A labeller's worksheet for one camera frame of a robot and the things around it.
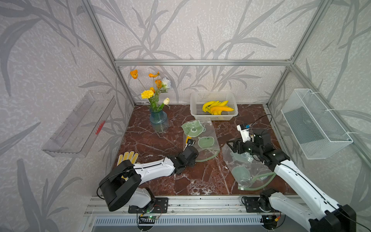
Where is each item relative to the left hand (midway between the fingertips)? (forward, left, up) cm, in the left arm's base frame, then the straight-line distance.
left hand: (191, 156), depth 88 cm
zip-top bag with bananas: (-12, -31, +6) cm, 34 cm away
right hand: (+3, -22, +14) cm, 27 cm away
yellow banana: (+45, -17, 0) cm, 48 cm away
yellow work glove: (+1, +38, -4) cm, 38 cm away
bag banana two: (+36, -21, +6) cm, 42 cm away
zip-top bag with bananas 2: (+15, -6, +1) cm, 16 cm away
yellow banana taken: (+46, -12, -1) cm, 48 cm away
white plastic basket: (+50, -5, +1) cm, 51 cm away
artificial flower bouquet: (+26, +23, +27) cm, 44 cm away
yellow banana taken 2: (+37, -21, +1) cm, 42 cm away
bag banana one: (+43, -24, +3) cm, 49 cm away
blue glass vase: (+22, +22, +7) cm, 32 cm away
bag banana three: (+13, +3, -1) cm, 14 cm away
